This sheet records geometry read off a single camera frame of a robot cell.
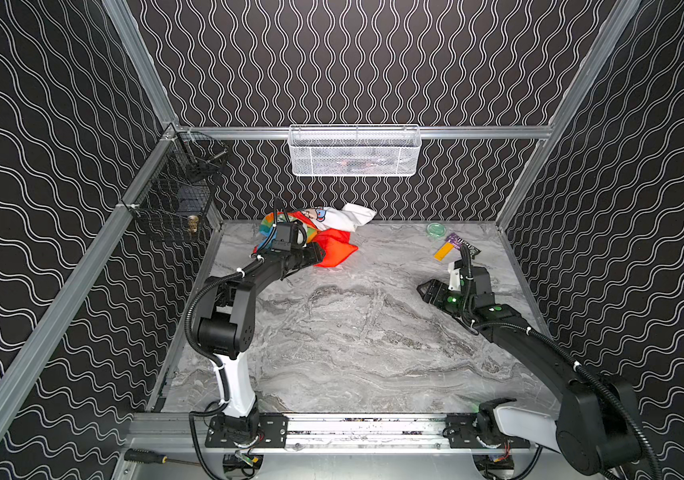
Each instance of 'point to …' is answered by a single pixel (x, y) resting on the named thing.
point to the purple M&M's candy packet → (457, 242)
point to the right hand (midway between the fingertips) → (428, 291)
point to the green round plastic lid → (436, 229)
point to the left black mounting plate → (273, 433)
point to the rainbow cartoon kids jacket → (329, 226)
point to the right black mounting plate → (462, 433)
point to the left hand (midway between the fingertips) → (331, 254)
